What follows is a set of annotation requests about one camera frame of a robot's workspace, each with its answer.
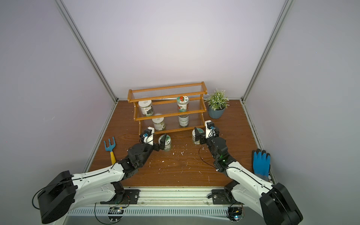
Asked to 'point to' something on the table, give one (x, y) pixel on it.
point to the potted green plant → (217, 101)
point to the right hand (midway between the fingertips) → (204, 124)
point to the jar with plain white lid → (146, 107)
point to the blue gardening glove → (261, 163)
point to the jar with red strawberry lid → (183, 103)
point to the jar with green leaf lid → (168, 144)
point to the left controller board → (115, 213)
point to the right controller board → (235, 213)
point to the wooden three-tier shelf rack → (169, 108)
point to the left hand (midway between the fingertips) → (160, 132)
